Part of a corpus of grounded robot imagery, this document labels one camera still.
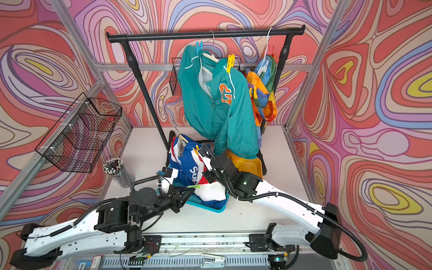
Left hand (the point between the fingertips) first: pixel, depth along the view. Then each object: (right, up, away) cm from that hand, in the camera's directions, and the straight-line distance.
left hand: (196, 192), depth 60 cm
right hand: (+3, +9, +12) cm, 15 cm away
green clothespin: (-1, +2, +1) cm, 2 cm away
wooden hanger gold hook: (-8, +20, +15) cm, 26 cm away
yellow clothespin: (-1, +15, +9) cm, 18 cm away
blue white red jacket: (-7, +13, +13) cm, 19 cm away
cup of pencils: (-41, +6, +19) cm, 46 cm away
